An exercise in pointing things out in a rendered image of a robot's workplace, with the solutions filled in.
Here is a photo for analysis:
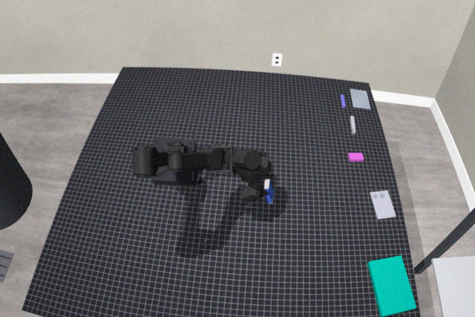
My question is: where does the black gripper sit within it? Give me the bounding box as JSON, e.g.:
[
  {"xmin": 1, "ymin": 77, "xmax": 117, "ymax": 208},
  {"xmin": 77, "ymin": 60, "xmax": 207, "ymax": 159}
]
[{"xmin": 233, "ymin": 169, "xmax": 269, "ymax": 202}]

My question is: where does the blue rectangular card box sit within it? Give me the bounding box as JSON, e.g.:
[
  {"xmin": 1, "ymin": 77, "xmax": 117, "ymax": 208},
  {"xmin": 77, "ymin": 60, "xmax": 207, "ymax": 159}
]
[{"xmin": 264, "ymin": 179, "xmax": 274, "ymax": 204}]

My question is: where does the white rectangular bar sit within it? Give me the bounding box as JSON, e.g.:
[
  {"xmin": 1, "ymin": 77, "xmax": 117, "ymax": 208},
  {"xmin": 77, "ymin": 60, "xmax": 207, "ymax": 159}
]
[{"xmin": 350, "ymin": 116, "xmax": 356, "ymax": 134}]

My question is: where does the small pink flat block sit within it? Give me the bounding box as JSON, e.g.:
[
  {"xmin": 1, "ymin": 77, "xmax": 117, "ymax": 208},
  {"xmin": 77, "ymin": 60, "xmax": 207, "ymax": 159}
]
[{"xmin": 348, "ymin": 153, "xmax": 364, "ymax": 162}]

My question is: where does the teal rectangular block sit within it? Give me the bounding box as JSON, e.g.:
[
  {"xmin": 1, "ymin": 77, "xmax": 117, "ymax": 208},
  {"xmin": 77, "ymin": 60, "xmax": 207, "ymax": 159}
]
[{"xmin": 367, "ymin": 255, "xmax": 416, "ymax": 317}]

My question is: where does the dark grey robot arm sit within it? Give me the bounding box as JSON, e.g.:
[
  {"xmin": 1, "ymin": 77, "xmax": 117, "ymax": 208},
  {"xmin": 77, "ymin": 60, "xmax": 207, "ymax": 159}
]
[{"xmin": 133, "ymin": 141, "xmax": 271, "ymax": 179}]

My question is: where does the black grid work mat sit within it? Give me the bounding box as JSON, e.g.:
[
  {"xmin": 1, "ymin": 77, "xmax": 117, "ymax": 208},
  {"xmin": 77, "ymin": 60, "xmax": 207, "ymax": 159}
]
[{"xmin": 22, "ymin": 67, "xmax": 421, "ymax": 317}]

